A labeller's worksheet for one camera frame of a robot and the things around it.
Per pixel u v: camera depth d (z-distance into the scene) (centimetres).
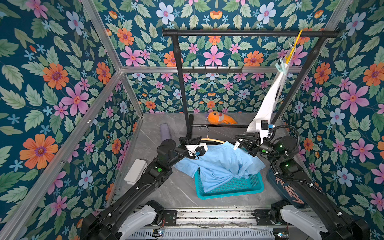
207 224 73
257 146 57
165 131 106
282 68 54
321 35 54
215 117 107
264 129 56
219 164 76
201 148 58
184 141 61
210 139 67
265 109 60
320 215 48
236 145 64
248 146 60
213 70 93
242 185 85
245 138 60
